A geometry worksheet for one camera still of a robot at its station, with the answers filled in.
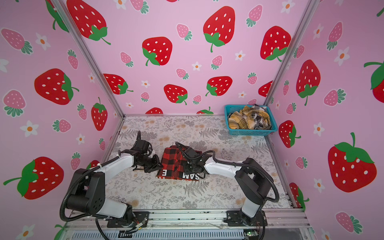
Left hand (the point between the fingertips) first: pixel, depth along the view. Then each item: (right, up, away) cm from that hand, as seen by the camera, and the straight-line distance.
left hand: (163, 165), depth 88 cm
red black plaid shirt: (+5, 0, 0) cm, 5 cm away
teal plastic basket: (+45, +38, +26) cm, 64 cm away
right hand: (+13, -2, -1) cm, 13 cm away
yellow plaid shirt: (+54, +29, +17) cm, 63 cm away
